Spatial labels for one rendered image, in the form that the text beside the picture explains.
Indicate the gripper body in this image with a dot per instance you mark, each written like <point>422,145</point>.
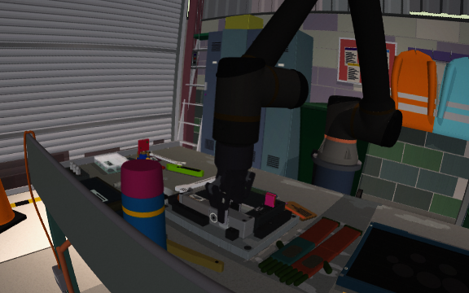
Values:
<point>233,160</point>

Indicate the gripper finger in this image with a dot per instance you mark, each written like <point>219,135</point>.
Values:
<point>246,183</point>
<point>219,201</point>

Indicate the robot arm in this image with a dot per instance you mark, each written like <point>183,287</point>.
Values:
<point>255,87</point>

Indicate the magenta latch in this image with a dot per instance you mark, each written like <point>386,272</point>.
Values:
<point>270,199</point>

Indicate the black cradle block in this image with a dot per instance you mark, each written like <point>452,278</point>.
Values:
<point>187,211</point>

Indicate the grey test cradle base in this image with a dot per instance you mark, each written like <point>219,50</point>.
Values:
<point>218,244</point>

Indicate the black cut-away block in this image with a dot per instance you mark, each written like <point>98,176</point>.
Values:
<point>273,219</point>

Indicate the red small block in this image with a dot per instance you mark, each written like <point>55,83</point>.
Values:
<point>143,145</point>

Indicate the orange safety vest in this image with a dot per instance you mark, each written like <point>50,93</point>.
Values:
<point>414,89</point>

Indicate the cyan safety vest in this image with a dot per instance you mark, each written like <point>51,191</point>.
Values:
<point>460,101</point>

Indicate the white wrench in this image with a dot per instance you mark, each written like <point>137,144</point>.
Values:
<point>194,184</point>

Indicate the small black cube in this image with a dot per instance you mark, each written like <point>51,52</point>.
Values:
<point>232,233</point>

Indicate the green utility knife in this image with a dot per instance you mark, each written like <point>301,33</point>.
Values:
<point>185,170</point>

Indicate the blue-grey locker cabinet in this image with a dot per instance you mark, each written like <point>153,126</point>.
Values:
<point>283,134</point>

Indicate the yellow flat bar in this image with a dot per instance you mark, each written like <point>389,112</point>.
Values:
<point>195,256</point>

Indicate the orange flat tag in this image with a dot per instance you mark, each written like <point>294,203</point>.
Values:
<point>300,211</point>

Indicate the white flat tool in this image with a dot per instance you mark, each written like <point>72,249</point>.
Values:
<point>168,158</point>

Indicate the white ladder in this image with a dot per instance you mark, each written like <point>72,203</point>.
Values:
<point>189,101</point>

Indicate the maroon and blue cylinder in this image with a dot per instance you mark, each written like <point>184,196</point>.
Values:
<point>143,203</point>

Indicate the green cabinet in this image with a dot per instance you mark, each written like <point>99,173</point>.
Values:
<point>311,134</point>

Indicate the red and green glove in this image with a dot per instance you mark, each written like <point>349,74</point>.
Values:
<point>299,246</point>
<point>324,254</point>

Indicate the grey slanted board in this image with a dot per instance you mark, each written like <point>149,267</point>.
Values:
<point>108,228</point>

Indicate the white box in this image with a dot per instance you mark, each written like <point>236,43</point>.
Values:
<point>110,162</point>

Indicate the black flat box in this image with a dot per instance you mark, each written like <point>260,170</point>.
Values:
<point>103,195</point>

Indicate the yellow box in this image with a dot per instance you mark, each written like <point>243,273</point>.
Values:
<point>243,22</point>

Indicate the grey roller shutter door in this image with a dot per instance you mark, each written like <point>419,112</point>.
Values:
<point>75,73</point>

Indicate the black tray with blue rim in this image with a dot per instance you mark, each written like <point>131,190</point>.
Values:
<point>417,264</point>

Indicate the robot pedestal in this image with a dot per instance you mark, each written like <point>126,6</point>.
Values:
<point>337,154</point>

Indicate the red wall poster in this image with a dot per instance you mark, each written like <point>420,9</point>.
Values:
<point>350,61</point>

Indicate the purple hook rail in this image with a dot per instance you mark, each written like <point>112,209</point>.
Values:
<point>442,55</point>

